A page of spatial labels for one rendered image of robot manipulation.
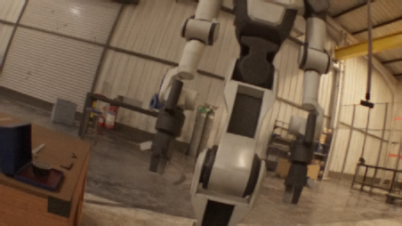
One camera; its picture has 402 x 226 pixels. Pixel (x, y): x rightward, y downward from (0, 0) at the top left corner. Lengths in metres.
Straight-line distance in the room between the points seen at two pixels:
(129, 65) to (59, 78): 2.65
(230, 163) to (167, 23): 8.31
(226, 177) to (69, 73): 8.17
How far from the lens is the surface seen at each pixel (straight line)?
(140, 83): 8.40
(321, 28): 1.03
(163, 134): 0.81
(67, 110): 6.18
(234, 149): 0.74
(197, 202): 0.78
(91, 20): 9.06
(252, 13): 0.92
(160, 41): 8.68
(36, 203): 0.61
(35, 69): 9.24
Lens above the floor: 0.70
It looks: 6 degrees up
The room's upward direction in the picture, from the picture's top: 14 degrees clockwise
